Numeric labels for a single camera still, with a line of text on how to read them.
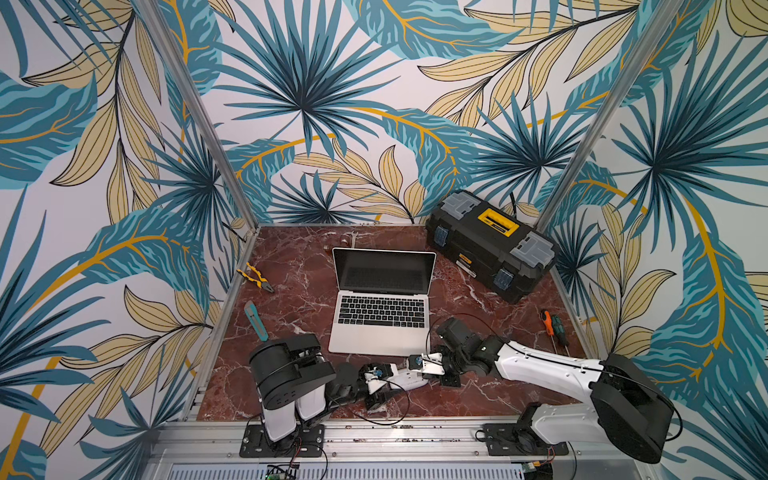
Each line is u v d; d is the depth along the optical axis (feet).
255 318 3.07
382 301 3.20
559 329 3.00
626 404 1.38
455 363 2.30
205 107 2.82
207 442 2.46
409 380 2.67
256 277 3.37
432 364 2.30
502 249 2.96
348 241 3.71
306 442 2.39
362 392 2.38
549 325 3.04
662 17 2.25
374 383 2.36
